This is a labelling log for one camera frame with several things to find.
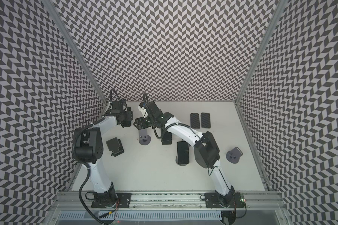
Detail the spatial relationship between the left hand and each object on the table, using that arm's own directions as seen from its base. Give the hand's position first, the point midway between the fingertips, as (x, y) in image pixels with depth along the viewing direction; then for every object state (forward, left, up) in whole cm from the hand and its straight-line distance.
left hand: (127, 113), depth 101 cm
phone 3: (-31, -40, +1) cm, 50 cm away
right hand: (-17, -13, +8) cm, 23 cm away
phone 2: (-2, -58, -7) cm, 59 cm away
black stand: (-25, +2, -1) cm, 25 cm away
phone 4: (-2, -50, -8) cm, 51 cm away
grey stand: (-19, -15, -3) cm, 24 cm away
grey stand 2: (-32, -36, -10) cm, 49 cm away
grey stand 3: (-31, -70, -3) cm, 77 cm away
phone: (-6, 0, -3) cm, 7 cm away
